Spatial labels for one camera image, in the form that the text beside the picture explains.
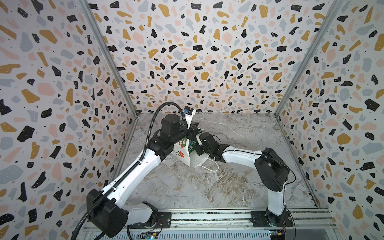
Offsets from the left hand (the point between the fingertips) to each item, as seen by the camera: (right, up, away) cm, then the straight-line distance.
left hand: (198, 121), depth 71 cm
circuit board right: (+38, -55, +1) cm, 66 cm away
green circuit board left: (-23, -54, -1) cm, 59 cm away
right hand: (-3, -11, +20) cm, 23 cm away
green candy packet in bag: (-5, -15, +23) cm, 28 cm away
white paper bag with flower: (-3, -22, +16) cm, 28 cm away
